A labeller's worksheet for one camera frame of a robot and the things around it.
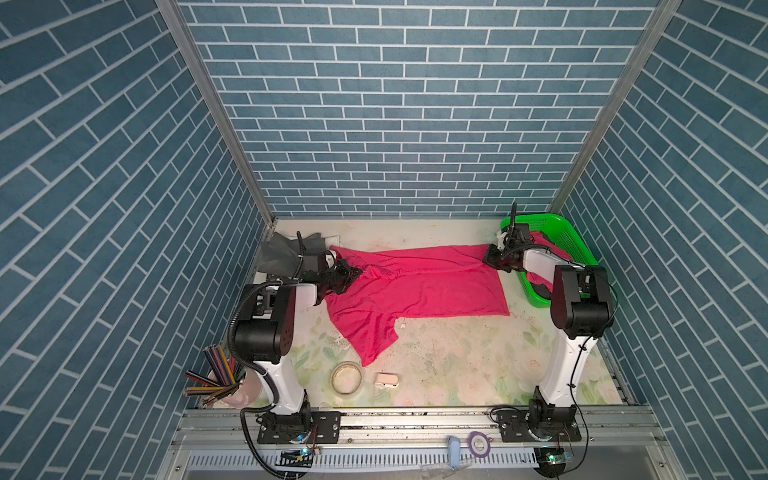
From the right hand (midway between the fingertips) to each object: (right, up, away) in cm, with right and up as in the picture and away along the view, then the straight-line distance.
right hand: (483, 254), depth 104 cm
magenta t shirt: (-25, -10, -2) cm, 27 cm away
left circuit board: (-55, -48, -33) cm, 80 cm away
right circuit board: (+6, -48, -34) cm, 59 cm away
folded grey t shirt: (-71, 0, -2) cm, 71 cm away
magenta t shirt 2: (+23, +5, +6) cm, 24 cm away
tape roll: (-45, -34, -22) cm, 60 cm away
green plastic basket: (+30, +7, +5) cm, 32 cm away
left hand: (-42, -4, -8) cm, 43 cm away
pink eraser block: (-34, -33, -24) cm, 54 cm away
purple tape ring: (-10, -45, -32) cm, 57 cm away
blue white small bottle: (-17, -45, -36) cm, 60 cm away
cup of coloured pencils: (-73, -31, -31) cm, 85 cm away
